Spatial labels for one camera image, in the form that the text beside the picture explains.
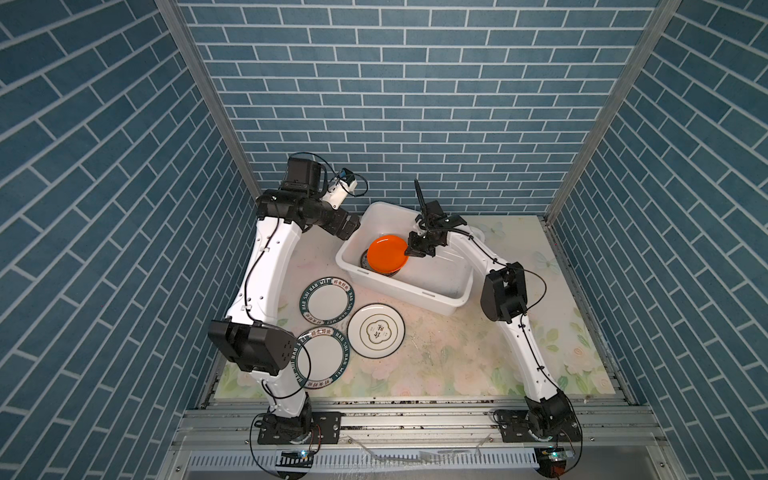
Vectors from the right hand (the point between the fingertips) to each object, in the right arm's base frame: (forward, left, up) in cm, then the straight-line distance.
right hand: (402, 249), depth 102 cm
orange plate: (-1, +6, -2) cm, 6 cm away
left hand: (-10, +14, +26) cm, 31 cm away
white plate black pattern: (-27, +6, -7) cm, 29 cm away
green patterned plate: (-3, +13, -5) cm, 14 cm away
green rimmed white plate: (-19, +23, -6) cm, 31 cm away
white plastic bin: (-7, -15, -7) cm, 18 cm away
